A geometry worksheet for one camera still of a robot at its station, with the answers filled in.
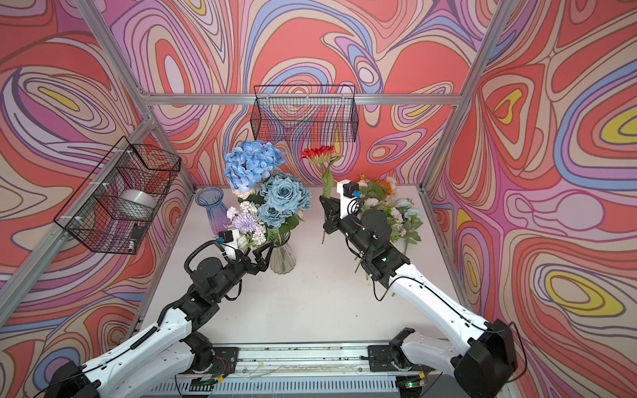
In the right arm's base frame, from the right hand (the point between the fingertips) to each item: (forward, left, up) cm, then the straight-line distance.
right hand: (321, 203), depth 68 cm
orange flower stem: (+33, -30, -27) cm, 52 cm away
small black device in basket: (-3, +55, -7) cm, 55 cm away
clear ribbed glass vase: (-1, +15, -29) cm, 33 cm away
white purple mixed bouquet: (-3, +21, -2) cm, 22 cm away
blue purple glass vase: (+19, +42, -16) cm, 49 cm away
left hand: (-5, +17, -13) cm, 22 cm away
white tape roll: (+2, +53, +1) cm, 53 cm away
